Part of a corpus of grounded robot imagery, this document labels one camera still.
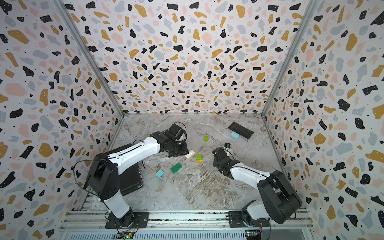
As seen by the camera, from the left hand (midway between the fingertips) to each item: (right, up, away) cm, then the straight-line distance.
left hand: (189, 152), depth 85 cm
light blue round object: (+31, +8, +23) cm, 40 cm away
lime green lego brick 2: (+5, -5, +9) cm, 11 cm away
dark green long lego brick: (-9, -11, +7) cm, 16 cm away
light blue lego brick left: (-18, -14, +5) cm, 23 cm away
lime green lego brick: (+10, +6, +21) cm, 24 cm away
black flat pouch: (+36, +12, +26) cm, 46 cm away
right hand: (+18, -5, +7) cm, 20 cm away
